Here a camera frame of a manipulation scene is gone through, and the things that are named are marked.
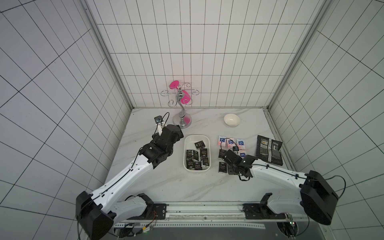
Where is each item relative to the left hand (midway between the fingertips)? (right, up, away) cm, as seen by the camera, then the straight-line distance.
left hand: (169, 132), depth 77 cm
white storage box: (+10, -8, +18) cm, 22 cm away
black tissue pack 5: (+16, -21, +9) cm, 28 cm away
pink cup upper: (+1, +29, +16) cm, 33 cm away
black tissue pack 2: (+17, -10, +18) cm, 27 cm away
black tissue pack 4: (+19, -14, +15) cm, 28 cm away
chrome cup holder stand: (+5, +6, +34) cm, 35 cm away
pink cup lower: (+9, +20, +11) cm, 24 cm away
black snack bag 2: (+64, -16, +13) cm, 68 cm away
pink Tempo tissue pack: (+31, -6, +21) cm, 38 cm away
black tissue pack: (+30, -22, +9) cm, 38 cm away
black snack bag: (+59, -12, +18) cm, 63 cm away
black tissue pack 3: (+12, -15, +13) cm, 23 cm away
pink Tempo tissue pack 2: (+38, -10, +20) cm, 44 cm away
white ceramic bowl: (+41, +6, +31) cm, 52 cm away
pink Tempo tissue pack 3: (+44, -9, +18) cm, 49 cm away
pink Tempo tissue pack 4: (+44, -15, +14) cm, 49 cm away
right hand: (+34, -22, +9) cm, 41 cm away
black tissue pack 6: (+20, -19, +10) cm, 30 cm away
